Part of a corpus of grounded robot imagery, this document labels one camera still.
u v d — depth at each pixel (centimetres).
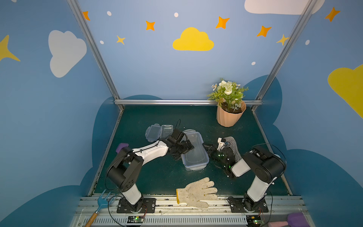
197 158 89
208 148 85
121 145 97
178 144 77
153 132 105
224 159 75
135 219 72
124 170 45
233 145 96
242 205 73
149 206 74
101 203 73
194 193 79
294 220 71
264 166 49
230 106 104
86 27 75
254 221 71
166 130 107
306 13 71
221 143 85
